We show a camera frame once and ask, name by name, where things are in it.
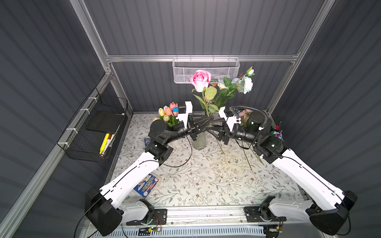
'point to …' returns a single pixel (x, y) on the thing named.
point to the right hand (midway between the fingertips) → (211, 124)
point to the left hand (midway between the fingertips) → (215, 121)
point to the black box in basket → (107, 122)
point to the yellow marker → (103, 147)
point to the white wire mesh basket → (219, 68)
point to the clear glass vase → (200, 143)
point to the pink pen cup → (279, 135)
